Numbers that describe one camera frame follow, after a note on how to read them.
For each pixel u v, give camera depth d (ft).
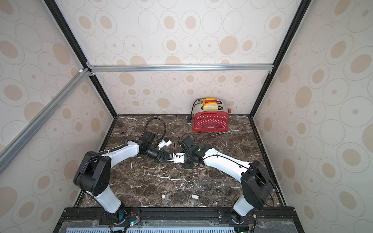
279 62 2.87
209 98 3.27
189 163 2.35
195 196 2.62
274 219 2.40
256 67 2.95
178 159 2.34
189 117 3.75
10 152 1.68
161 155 2.45
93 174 1.53
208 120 3.27
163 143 2.67
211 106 3.19
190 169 2.94
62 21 2.35
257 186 1.41
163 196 2.62
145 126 3.78
